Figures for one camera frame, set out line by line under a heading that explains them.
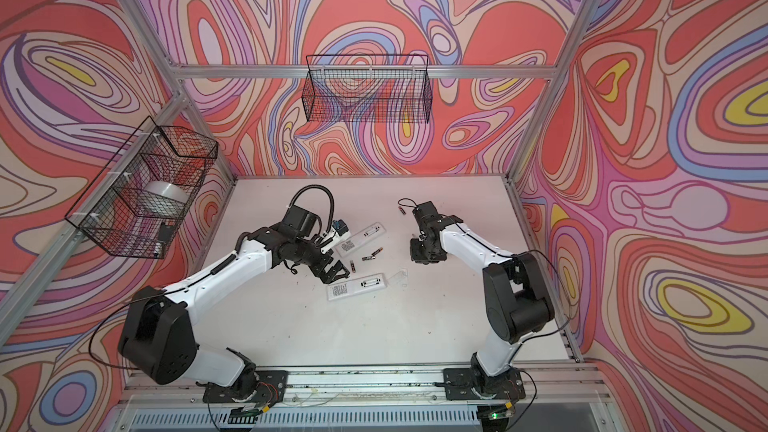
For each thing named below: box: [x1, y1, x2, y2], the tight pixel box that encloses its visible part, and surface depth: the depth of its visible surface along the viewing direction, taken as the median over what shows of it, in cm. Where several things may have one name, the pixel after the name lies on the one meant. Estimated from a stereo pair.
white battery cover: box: [386, 269, 408, 290], surface depth 93 cm
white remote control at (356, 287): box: [326, 272, 388, 301], surface depth 91 cm
